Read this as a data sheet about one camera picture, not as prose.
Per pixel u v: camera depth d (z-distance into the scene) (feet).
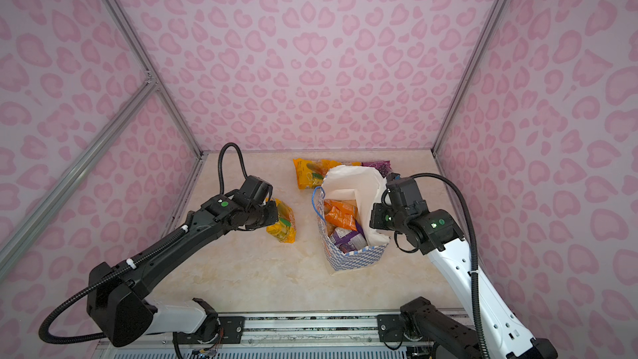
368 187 2.68
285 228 2.69
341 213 2.82
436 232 1.47
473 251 1.41
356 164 3.74
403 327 2.15
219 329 2.35
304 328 2.46
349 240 2.75
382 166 3.49
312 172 3.40
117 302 1.26
